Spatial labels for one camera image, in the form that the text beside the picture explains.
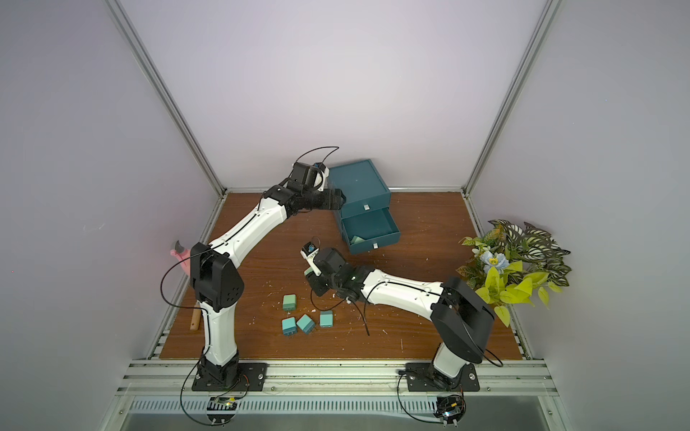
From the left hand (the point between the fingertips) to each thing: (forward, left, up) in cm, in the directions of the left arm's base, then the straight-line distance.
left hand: (339, 196), depth 88 cm
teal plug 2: (-35, +9, -21) cm, 42 cm away
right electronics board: (-55, -31, -24) cm, 68 cm away
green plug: (-9, -6, -13) cm, 16 cm away
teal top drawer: (-1, -9, -3) cm, 10 cm away
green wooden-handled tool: (-34, +45, -22) cm, 60 cm away
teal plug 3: (-34, +3, -20) cm, 40 cm away
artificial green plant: (-27, -46, +4) cm, 53 cm away
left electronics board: (-57, +31, -26) cm, 70 cm away
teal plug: (-36, +15, -21) cm, 44 cm away
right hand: (-21, +8, -9) cm, 24 cm away
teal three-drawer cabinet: (-2, -9, -10) cm, 14 cm away
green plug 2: (-28, +16, -22) cm, 39 cm away
